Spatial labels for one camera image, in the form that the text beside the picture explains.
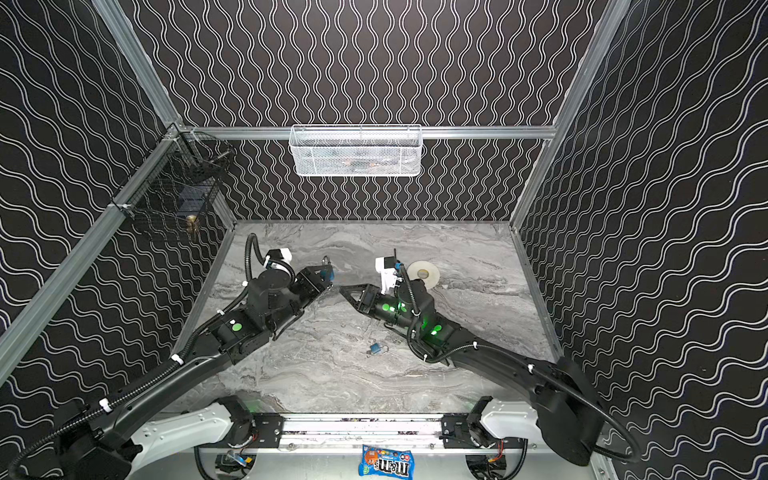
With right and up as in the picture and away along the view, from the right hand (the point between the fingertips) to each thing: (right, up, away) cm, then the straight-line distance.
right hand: (341, 293), depth 70 cm
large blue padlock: (-4, +5, +2) cm, 6 cm away
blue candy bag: (+10, -39, -1) cm, 40 cm away
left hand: (-1, +5, 0) cm, 5 cm away
